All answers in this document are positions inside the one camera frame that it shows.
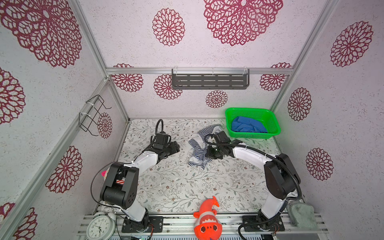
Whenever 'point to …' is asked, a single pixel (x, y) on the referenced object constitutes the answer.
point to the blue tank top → (244, 124)
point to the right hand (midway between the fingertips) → (204, 153)
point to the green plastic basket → (264, 115)
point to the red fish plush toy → (208, 226)
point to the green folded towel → (301, 215)
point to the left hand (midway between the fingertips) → (175, 149)
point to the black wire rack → (92, 107)
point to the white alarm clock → (101, 227)
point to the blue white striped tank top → (198, 143)
